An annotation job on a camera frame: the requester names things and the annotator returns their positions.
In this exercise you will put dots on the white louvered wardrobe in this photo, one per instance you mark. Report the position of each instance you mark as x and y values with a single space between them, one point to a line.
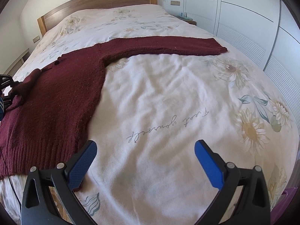
264 30

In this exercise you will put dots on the purple storage box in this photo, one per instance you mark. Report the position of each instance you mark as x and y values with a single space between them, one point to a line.
288 194

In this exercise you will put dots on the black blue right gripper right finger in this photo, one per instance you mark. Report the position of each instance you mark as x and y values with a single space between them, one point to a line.
253 205

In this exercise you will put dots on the beige wall switch plate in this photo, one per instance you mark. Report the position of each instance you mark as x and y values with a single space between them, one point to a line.
175 3

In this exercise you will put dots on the wooden bedside table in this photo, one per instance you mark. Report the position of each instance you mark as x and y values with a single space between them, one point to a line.
188 20

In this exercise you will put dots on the wooden headboard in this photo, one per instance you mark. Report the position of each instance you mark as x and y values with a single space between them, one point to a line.
55 16

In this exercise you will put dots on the beige wall socket left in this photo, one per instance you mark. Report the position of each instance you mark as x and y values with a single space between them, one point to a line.
36 39

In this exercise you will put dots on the dark red knitted sweater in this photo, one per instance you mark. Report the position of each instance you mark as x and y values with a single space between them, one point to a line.
52 107

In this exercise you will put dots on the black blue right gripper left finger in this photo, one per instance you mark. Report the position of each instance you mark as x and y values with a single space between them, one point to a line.
38 206

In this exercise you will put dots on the floral white bed quilt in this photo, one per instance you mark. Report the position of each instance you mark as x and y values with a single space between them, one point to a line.
152 110

